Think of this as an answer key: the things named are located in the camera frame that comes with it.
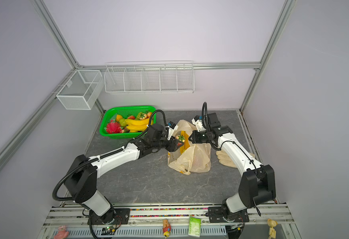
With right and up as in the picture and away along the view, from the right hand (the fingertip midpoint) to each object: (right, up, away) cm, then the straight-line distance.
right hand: (190, 139), depth 83 cm
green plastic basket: (-58, +17, +28) cm, 66 cm away
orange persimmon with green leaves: (-5, +1, -3) cm, 6 cm away
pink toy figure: (-60, -42, -15) cm, 75 cm away
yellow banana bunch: (-35, +8, +18) cm, 40 cm away
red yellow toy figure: (-12, -40, -15) cm, 44 cm away
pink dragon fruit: (-50, +6, +16) cm, 53 cm away
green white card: (+1, -40, -14) cm, 42 cm away
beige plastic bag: (+4, -11, 0) cm, 12 cm away
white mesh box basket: (-70, +31, +13) cm, 78 cm away
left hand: (-5, -2, -1) cm, 6 cm away
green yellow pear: (-47, +10, +24) cm, 54 cm away
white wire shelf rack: (-10, +43, +25) cm, 51 cm away
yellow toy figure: (+38, -38, -13) cm, 55 cm away
